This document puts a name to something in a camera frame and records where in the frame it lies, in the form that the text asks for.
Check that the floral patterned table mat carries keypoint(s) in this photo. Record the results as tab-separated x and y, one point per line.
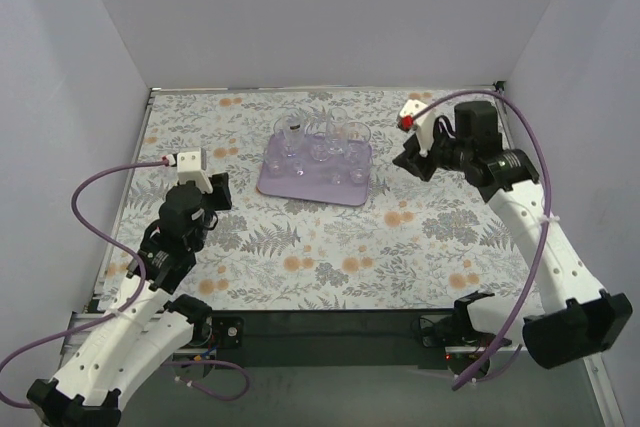
410	245

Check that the tall clear glass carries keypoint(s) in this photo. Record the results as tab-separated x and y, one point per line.
335	135

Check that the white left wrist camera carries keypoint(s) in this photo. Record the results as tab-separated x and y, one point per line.
191	167

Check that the clear stemmed glass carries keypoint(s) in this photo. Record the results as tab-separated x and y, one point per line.
293	129

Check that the clear wine glass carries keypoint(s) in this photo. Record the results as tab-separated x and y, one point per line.
298	166

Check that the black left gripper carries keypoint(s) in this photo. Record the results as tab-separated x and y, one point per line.
220	190

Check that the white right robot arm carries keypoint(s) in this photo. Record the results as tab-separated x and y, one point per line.
564	313

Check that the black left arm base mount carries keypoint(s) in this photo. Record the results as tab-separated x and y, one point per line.
219	332

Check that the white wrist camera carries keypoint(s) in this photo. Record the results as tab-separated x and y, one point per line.
191	167
418	118

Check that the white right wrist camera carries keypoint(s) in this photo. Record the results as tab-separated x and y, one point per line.
418	118

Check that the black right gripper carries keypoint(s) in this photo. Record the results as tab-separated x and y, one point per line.
415	155

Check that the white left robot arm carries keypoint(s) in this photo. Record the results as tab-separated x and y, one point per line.
146	322

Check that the lilac rectangular plastic tray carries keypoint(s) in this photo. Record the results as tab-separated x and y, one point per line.
324	182

